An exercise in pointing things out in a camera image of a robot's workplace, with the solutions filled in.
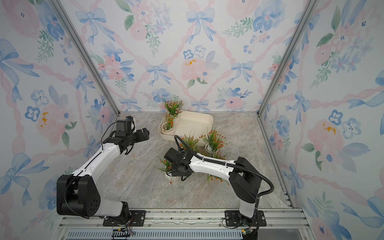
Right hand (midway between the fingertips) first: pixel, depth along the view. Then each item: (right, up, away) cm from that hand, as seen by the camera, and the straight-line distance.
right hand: (171, 169), depth 86 cm
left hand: (-18, +21, +3) cm, 27 cm away
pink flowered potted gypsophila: (-1, +39, +17) cm, 43 cm away
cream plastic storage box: (+12, +26, +26) cm, 39 cm away
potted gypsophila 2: (-1, +2, -7) cm, 8 cm away
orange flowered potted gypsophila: (-4, +25, +14) cm, 29 cm away
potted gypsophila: (+25, +16, +3) cm, 30 cm away
